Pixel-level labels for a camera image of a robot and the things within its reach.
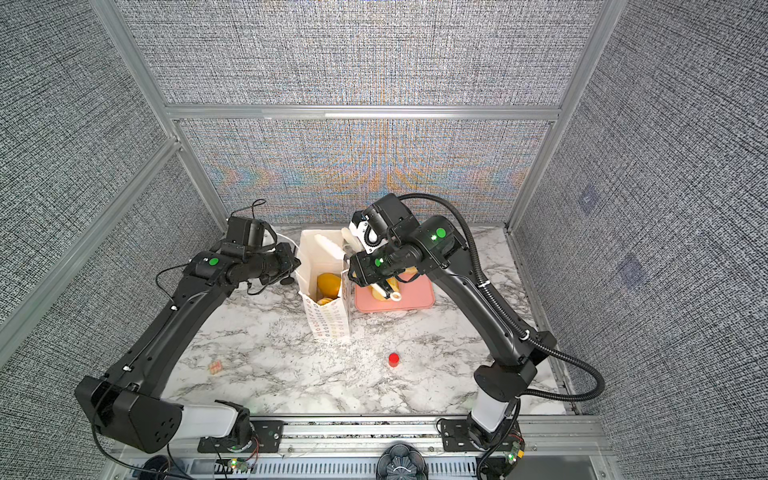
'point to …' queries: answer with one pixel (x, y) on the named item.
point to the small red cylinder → (393, 359)
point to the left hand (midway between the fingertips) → (303, 259)
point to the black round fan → (402, 461)
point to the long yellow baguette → (324, 301)
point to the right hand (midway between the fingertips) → (360, 268)
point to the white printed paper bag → (313, 259)
